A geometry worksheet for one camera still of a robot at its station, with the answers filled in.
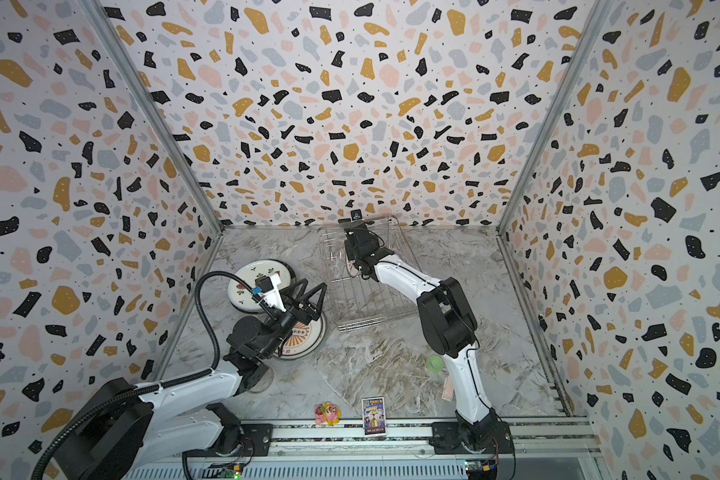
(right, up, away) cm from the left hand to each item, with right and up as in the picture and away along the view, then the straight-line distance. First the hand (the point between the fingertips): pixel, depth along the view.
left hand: (315, 281), depth 72 cm
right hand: (+8, +14, +23) cm, 28 cm away
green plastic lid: (+32, -26, +15) cm, 44 cm away
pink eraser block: (+34, -30, +7) cm, 46 cm away
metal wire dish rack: (+9, -10, +27) cm, 30 cm away
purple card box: (+14, -35, +4) cm, 38 cm away
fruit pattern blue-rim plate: (-31, -6, +26) cm, 41 cm away
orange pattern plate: (-7, -19, +17) cm, 27 cm away
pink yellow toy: (+2, -34, +4) cm, 34 cm away
